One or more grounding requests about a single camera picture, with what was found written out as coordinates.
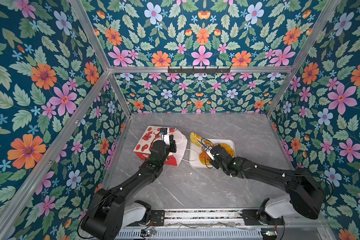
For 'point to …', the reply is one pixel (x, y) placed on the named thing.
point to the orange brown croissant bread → (204, 158)
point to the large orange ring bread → (229, 150)
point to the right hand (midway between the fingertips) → (214, 151)
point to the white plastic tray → (195, 161)
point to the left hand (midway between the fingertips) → (174, 132)
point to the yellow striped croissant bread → (193, 137)
